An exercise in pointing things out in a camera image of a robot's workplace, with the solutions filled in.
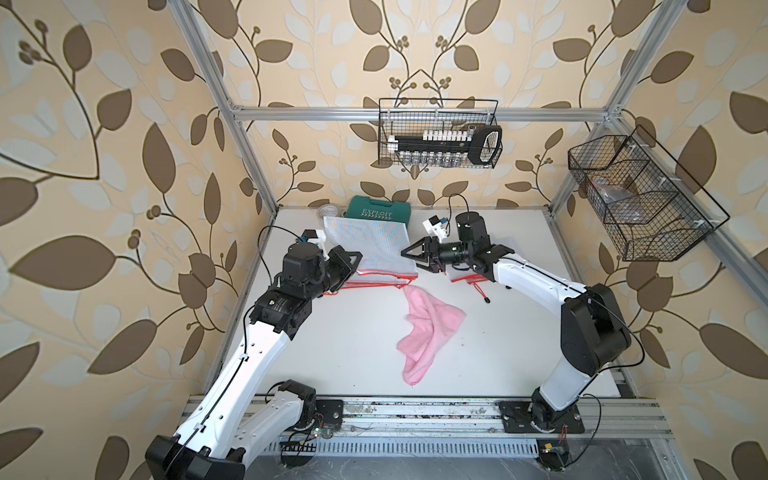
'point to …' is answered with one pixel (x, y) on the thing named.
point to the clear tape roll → (328, 210)
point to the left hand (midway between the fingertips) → (359, 250)
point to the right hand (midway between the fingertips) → (405, 258)
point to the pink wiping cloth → (433, 320)
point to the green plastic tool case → (365, 207)
